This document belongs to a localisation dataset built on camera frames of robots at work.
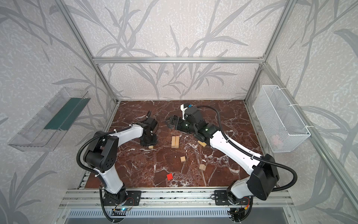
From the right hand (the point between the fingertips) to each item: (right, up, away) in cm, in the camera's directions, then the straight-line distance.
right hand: (170, 118), depth 74 cm
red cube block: (-1, -34, +7) cm, 35 cm away
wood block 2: (+2, -16, +20) cm, 26 cm away
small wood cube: (+6, -26, +13) cm, 30 cm away
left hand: (-13, -16, +21) cm, 29 cm away
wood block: (0, -16, +20) cm, 25 cm away
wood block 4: (+20, -18, +19) cm, 33 cm away
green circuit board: (-24, -47, -3) cm, 53 cm away
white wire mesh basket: (+52, -3, -12) cm, 53 cm away
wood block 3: (-15, -20, +18) cm, 31 cm away
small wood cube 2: (+18, -30, +10) cm, 36 cm away
